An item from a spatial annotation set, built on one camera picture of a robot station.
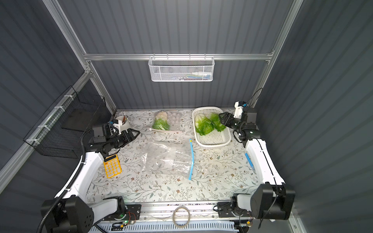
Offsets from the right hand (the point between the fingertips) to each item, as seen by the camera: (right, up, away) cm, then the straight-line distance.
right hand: (226, 116), depth 79 cm
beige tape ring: (-26, -49, -3) cm, 55 cm away
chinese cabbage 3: (-40, -3, +23) cm, 47 cm away
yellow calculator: (-68, -30, +10) cm, 75 cm away
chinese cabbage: (-10, -5, +20) cm, 24 cm away
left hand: (-50, -11, +1) cm, 51 cm away
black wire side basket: (-86, -9, -7) cm, 86 cm away
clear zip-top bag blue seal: (-31, -27, +15) cm, 44 cm away
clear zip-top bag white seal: (-31, -1, +32) cm, 45 cm away
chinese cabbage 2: (-2, -2, +20) cm, 20 cm away
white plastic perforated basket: (-2, -16, +23) cm, 28 cm away
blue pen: (+19, -29, +12) cm, 36 cm away
